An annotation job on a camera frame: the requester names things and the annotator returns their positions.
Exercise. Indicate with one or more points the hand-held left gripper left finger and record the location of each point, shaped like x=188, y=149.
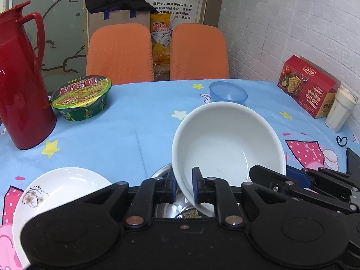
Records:
x=170, y=184

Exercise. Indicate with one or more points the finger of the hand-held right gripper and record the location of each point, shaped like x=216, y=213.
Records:
x=332, y=177
x=281, y=184

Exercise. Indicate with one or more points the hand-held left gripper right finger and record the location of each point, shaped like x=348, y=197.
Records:
x=197, y=187

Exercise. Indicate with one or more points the stainless steel bowl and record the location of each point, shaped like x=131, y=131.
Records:
x=163, y=171

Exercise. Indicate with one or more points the plain white bowl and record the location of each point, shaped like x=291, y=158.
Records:
x=225, y=146

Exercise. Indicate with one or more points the white plate with flower print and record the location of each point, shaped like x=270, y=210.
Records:
x=64, y=185

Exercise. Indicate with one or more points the blue cartoon printed tablecloth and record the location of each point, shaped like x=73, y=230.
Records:
x=135, y=135

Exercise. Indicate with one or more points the white cup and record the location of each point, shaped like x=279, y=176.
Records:
x=339, y=109

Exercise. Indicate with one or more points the red cracker box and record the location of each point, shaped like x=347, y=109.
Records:
x=309, y=87

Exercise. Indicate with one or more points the blue plastic bowl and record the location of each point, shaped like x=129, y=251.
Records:
x=227, y=92

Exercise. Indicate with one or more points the green instant noodle bowl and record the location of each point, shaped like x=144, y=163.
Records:
x=81, y=98

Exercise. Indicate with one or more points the orange chair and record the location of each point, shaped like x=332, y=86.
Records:
x=121, y=53
x=199, y=50

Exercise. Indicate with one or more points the yellow packet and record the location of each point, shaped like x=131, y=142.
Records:
x=161, y=39

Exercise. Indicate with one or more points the brown paper bag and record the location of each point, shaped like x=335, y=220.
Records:
x=121, y=18

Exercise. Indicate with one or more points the red thermos jug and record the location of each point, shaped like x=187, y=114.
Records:
x=19, y=90

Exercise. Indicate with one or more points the black cloth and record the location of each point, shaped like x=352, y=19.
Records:
x=118, y=1

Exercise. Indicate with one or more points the wall poster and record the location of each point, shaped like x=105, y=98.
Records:
x=194, y=5

